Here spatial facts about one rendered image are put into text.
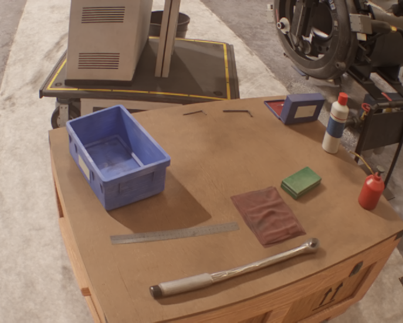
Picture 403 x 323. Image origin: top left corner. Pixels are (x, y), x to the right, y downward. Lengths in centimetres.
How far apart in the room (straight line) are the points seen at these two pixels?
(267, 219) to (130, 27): 104
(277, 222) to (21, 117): 169
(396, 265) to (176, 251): 118
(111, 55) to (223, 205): 96
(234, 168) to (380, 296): 89
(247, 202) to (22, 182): 113
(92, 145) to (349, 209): 82
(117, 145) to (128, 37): 65
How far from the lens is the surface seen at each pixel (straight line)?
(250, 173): 142
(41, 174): 211
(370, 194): 140
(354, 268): 137
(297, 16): 260
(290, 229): 125
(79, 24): 198
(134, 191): 123
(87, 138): 143
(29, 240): 182
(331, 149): 160
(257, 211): 128
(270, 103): 177
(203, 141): 150
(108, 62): 203
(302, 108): 165
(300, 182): 139
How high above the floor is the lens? 135
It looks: 39 degrees down
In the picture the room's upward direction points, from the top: 9 degrees clockwise
